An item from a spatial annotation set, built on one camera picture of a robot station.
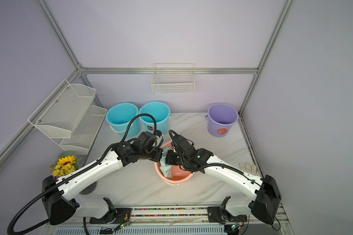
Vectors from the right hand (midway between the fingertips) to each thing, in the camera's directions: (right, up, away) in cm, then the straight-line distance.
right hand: (165, 160), depth 74 cm
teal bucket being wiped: (-36, +25, +27) cm, 52 cm away
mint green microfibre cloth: (+1, -2, -7) cm, 7 cm away
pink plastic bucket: (+7, -11, +10) cm, 16 cm away
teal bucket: (-5, +27, +26) cm, 38 cm away
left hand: (-2, +2, +2) cm, 4 cm away
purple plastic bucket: (+35, +25, +24) cm, 49 cm away
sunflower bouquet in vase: (-45, +1, -8) cm, 45 cm away
